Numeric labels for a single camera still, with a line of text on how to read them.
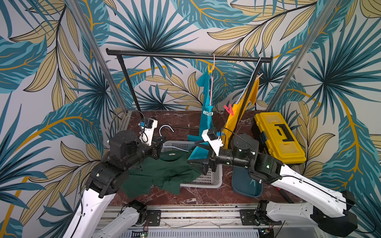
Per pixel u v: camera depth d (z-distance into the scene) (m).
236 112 0.62
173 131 0.59
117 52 0.54
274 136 0.86
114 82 1.01
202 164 0.47
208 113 0.60
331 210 0.39
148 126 0.48
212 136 0.46
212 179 0.86
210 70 0.73
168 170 0.77
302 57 0.87
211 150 0.48
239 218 0.75
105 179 0.38
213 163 0.48
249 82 0.62
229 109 0.61
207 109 0.60
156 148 0.50
